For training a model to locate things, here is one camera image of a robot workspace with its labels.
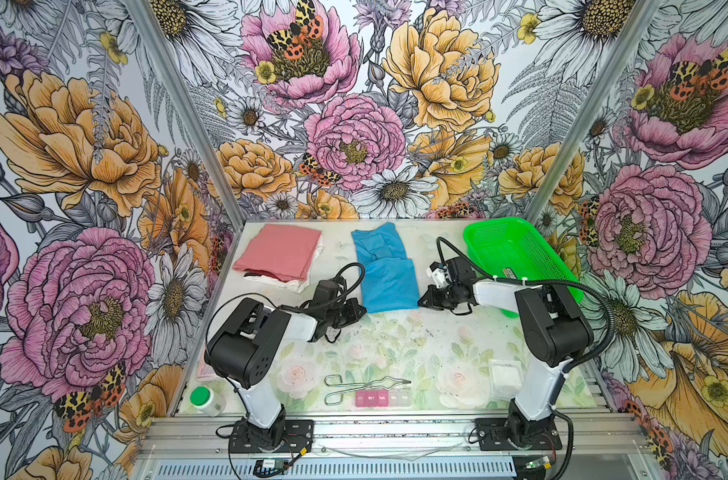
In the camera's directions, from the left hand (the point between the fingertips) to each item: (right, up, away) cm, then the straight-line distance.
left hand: (366, 317), depth 95 cm
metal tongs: (-8, -18, -14) cm, 24 cm away
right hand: (+17, +3, +1) cm, 17 cm away
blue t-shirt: (+8, +11, +5) cm, 15 cm away
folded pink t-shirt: (-30, +20, +14) cm, 39 cm away
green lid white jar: (-37, -15, -23) cm, 46 cm away
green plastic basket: (+56, +21, +21) cm, 64 cm away
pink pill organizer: (+5, -17, -16) cm, 24 cm away
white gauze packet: (+40, -16, -8) cm, 44 cm away
